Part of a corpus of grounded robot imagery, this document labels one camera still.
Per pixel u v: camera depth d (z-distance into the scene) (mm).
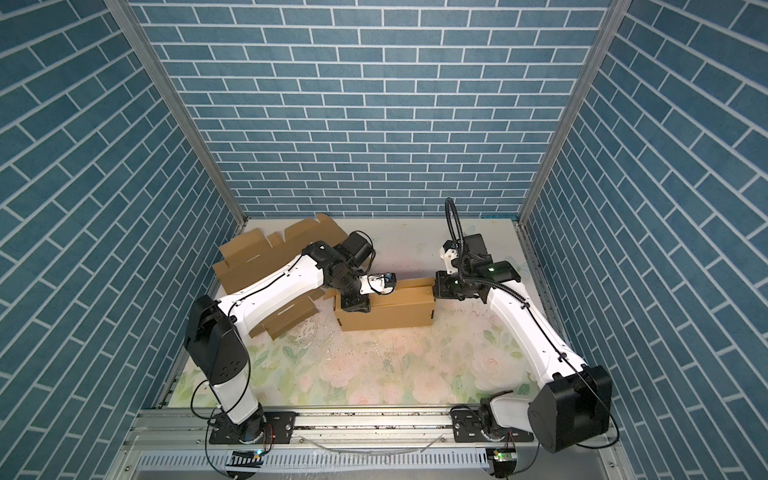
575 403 390
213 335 446
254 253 1089
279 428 727
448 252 736
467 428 735
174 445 727
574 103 869
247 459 722
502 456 737
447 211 697
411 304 810
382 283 722
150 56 770
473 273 592
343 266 612
